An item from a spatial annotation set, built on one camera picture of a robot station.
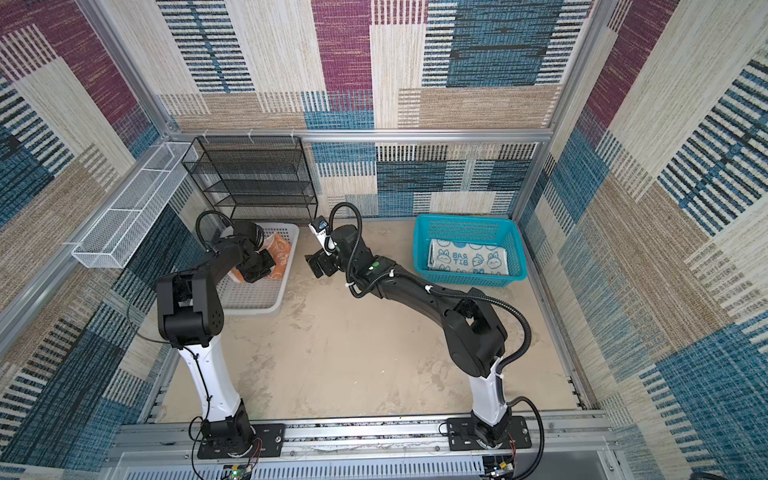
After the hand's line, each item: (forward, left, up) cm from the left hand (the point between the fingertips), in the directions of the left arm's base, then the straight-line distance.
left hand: (270, 265), depth 101 cm
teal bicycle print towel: (+3, -67, -1) cm, 67 cm away
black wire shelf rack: (+28, +8, +14) cm, 32 cm away
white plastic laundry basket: (-16, -4, +6) cm, 17 cm away
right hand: (-7, -21, +17) cm, 28 cm away
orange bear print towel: (+7, -1, 0) cm, 8 cm away
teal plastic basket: (+11, -81, +3) cm, 82 cm away
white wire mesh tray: (-13, +25, +28) cm, 40 cm away
